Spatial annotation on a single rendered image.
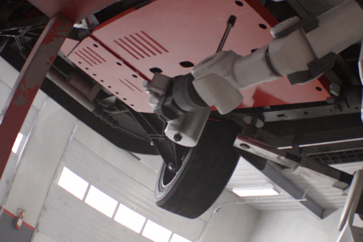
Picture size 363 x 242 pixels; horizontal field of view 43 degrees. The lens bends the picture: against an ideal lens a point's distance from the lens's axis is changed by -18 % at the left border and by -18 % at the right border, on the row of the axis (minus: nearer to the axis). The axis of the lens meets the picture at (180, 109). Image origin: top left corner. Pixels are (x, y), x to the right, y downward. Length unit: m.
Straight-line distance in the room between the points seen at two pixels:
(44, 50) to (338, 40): 0.61
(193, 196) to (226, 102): 1.72
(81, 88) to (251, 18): 1.75
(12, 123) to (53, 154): 10.04
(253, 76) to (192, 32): 0.95
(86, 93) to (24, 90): 2.75
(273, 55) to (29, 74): 0.57
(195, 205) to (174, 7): 1.34
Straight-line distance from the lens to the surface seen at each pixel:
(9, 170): 10.25
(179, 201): 2.94
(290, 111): 2.32
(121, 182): 11.55
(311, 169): 2.43
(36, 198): 10.44
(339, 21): 1.03
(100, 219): 11.28
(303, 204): 12.11
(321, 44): 1.01
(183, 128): 1.47
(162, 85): 1.35
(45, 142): 10.56
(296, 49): 1.03
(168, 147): 3.13
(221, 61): 1.15
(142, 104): 2.83
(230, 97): 1.21
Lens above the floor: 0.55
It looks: 24 degrees up
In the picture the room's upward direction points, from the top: 23 degrees clockwise
